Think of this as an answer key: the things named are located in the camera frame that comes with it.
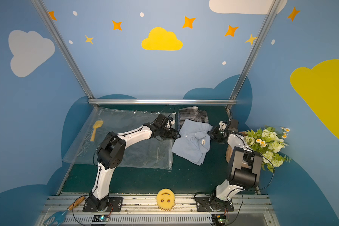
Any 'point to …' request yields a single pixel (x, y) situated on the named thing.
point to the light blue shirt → (193, 141)
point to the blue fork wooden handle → (57, 219)
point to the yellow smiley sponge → (165, 199)
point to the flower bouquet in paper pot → (268, 143)
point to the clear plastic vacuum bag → (149, 153)
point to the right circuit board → (219, 220)
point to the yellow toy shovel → (98, 124)
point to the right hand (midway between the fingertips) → (210, 130)
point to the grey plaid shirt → (192, 113)
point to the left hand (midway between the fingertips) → (180, 135)
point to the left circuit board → (100, 218)
